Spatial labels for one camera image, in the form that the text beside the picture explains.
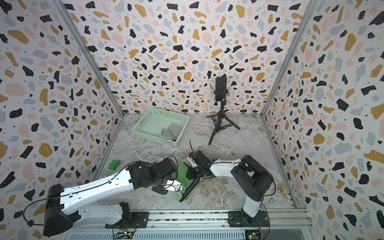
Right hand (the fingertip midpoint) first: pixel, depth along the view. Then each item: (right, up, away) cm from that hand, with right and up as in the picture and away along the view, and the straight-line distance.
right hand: (186, 176), depth 88 cm
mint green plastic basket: (-17, +29, +25) cm, 42 cm away
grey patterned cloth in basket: (-12, +25, +21) cm, 35 cm away
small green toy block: (-44, +7, +2) cm, 44 cm away
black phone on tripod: (+21, +51, +2) cm, 55 cm away
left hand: (-5, +3, -13) cm, 15 cm away
